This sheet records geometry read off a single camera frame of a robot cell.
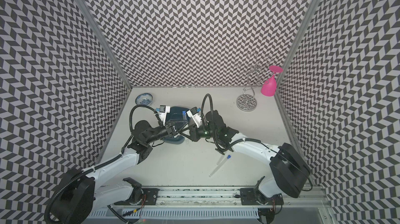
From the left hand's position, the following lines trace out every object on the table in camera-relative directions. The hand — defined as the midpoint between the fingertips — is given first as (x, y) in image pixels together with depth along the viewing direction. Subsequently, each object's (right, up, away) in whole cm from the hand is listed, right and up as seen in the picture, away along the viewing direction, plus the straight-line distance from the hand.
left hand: (187, 123), depth 72 cm
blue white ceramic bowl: (-36, +12, +37) cm, 53 cm away
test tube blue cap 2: (+16, -25, +11) cm, 31 cm away
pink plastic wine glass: (+43, +18, +14) cm, 49 cm away
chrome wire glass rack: (+34, +26, +9) cm, 43 cm away
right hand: (-3, -6, +1) cm, 6 cm away
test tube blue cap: (-2, +5, -1) cm, 6 cm away
